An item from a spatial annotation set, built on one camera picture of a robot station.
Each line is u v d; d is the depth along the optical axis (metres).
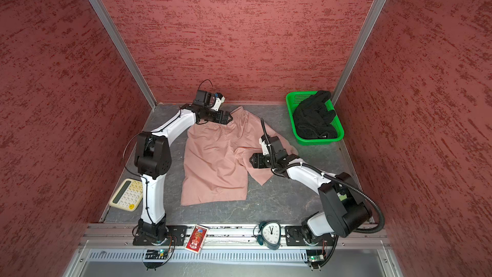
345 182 0.44
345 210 0.43
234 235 0.76
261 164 0.78
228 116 0.91
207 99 0.81
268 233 0.71
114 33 0.87
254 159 0.81
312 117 1.04
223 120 0.90
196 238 0.72
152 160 0.56
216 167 0.92
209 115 0.84
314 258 0.71
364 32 0.87
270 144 0.69
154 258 0.73
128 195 0.83
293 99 1.18
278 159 0.68
